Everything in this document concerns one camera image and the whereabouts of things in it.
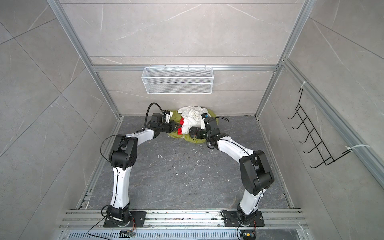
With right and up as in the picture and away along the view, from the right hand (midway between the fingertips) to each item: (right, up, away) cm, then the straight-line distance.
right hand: (195, 128), depth 92 cm
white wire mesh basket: (-12, +33, +9) cm, 37 cm away
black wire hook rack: (+54, -11, -31) cm, 63 cm away
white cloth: (-2, +8, +9) cm, 12 cm away
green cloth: (-14, +8, +14) cm, 22 cm away
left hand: (-9, +4, +9) cm, 14 cm away
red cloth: (-11, -2, +7) cm, 13 cm away
